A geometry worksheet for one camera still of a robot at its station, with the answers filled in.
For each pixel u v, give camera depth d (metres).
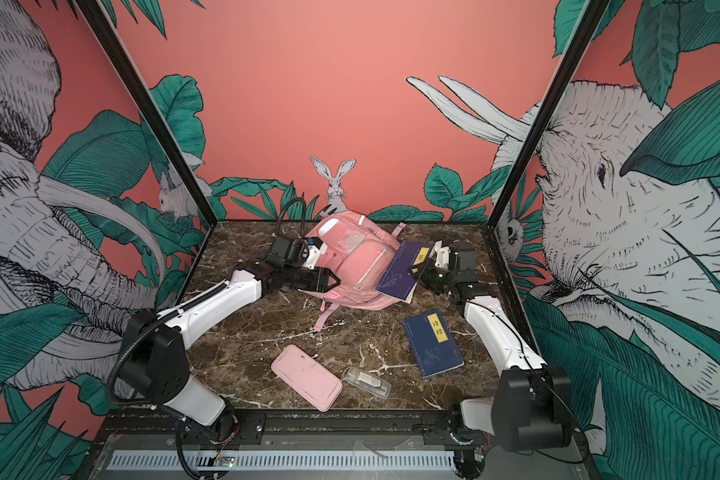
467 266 0.65
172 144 0.96
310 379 0.80
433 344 0.89
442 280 0.70
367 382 0.81
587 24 0.70
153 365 0.44
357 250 1.07
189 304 0.49
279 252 0.67
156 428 0.75
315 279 0.75
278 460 0.70
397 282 0.84
